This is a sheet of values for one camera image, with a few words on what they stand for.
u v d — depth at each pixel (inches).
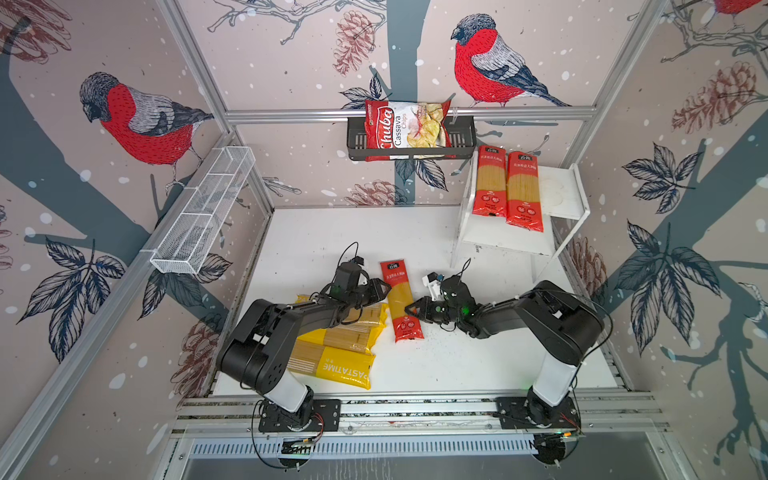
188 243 28.1
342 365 31.4
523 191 29.9
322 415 28.7
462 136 37.4
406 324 33.7
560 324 19.3
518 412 28.7
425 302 33.3
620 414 29.3
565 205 30.2
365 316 32.1
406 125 34.4
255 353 17.3
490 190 29.9
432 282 34.3
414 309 34.5
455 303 29.4
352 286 29.5
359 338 33.2
